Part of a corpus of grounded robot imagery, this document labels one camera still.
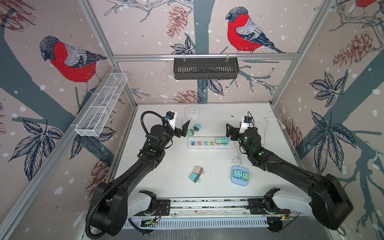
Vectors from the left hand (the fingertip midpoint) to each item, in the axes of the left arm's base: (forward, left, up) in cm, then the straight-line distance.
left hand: (181, 117), depth 76 cm
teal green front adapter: (-22, -7, -26) cm, 35 cm away
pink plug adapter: (-19, -9, -26) cm, 33 cm away
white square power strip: (+27, -5, -26) cm, 38 cm away
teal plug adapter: (+12, -9, -25) cm, 30 cm away
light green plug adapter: (-24, -34, -21) cm, 46 cm away
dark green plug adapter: (+8, -4, -25) cm, 27 cm away
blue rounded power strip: (-25, -31, -25) cm, 47 cm away
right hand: (0, -28, -8) cm, 29 cm away
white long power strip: (-1, -18, -25) cm, 31 cm away
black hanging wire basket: (+47, -13, 0) cm, 48 cm away
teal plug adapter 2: (-22, -30, -21) cm, 43 cm away
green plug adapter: (-1, -22, -21) cm, 31 cm away
